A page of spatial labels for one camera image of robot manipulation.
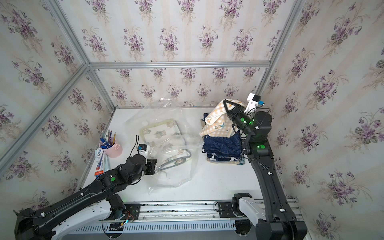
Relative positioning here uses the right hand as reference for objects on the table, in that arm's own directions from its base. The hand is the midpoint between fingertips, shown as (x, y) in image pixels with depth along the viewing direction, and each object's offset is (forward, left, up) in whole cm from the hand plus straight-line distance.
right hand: (225, 102), depth 62 cm
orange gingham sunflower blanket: (-4, +2, -10) cm, 11 cm away
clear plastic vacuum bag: (+30, +39, -37) cm, 62 cm away
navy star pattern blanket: (-1, -1, -35) cm, 36 cm away
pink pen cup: (-5, +61, -34) cm, 70 cm away
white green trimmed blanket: (+1, +31, -36) cm, 47 cm away
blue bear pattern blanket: (-8, +2, -38) cm, 39 cm away
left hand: (-14, +31, -31) cm, 46 cm away
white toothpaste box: (-13, +68, -39) cm, 80 cm away
